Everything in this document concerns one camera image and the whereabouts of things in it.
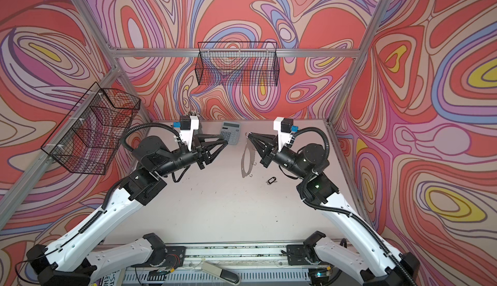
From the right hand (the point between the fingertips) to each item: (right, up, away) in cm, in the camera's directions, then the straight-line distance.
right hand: (248, 141), depth 58 cm
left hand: (-6, 0, -3) cm, 7 cm away
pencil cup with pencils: (-30, +14, +43) cm, 55 cm away
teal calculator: (-11, +5, +53) cm, 55 cm away
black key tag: (+11, -19, +35) cm, 42 cm away
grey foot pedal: (-6, -47, +7) cm, 48 cm away
